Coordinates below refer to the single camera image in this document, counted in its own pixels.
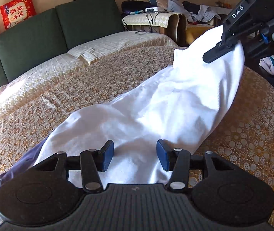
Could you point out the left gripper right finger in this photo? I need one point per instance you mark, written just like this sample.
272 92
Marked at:
177 161

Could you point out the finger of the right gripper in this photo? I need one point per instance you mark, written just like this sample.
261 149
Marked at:
219 50

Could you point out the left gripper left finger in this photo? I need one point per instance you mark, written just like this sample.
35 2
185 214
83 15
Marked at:
92 162

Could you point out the white and navy raglan shirt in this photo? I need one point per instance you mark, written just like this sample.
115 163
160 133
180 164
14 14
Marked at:
133 98

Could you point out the pile of clothes on chair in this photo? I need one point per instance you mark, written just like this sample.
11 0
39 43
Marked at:
182 2

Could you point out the armchair with lace cover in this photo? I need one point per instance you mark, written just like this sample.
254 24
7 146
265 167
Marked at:
171 24

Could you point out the white power strip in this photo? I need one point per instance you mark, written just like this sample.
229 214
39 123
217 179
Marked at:
152 10

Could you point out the beige lace table cover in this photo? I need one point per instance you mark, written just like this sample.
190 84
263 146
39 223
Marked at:
245 136

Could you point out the dark green sofa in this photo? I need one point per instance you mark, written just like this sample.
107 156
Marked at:
47 48

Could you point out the red cartoon cushion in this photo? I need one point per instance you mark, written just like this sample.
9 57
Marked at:
17 11

